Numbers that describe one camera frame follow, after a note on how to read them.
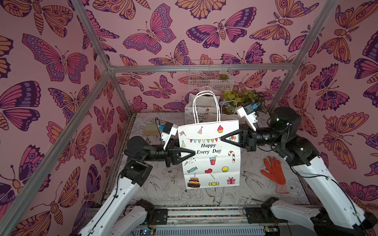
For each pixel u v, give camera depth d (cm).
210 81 106
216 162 52
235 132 48
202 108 90
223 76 92
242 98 101
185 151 51
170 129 47
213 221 73
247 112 45
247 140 47
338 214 37
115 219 43
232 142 49
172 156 49
